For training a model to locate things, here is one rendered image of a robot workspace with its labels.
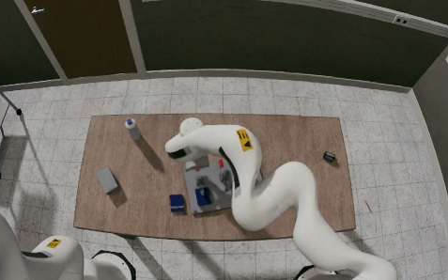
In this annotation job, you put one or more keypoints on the blue rectangular block with slot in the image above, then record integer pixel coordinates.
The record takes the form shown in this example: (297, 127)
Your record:
(176, 202)

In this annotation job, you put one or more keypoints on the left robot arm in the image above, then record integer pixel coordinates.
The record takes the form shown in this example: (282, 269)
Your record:
(50, 258)

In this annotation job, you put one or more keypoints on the white bottle with blue cap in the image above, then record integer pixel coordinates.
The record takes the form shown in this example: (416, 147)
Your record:
(133, 129)

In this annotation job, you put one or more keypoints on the blue rectangular plate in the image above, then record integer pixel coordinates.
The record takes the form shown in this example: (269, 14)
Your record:
(202, 200)

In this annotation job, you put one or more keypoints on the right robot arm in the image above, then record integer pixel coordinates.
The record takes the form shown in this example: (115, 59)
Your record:
(291, 185)

